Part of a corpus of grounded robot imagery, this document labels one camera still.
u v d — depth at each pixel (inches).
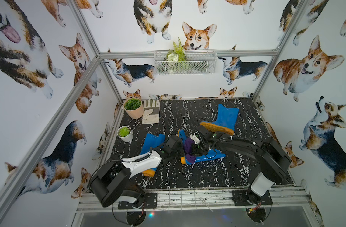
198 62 36.4
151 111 44.6
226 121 39.6
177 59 32.2
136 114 40.3
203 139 27.1
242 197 28.9
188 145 32.8
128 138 36.4
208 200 29.5
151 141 37.2
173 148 26.4
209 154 30.1
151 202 28.9
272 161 18.0
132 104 40.5
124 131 35.4
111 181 16.8
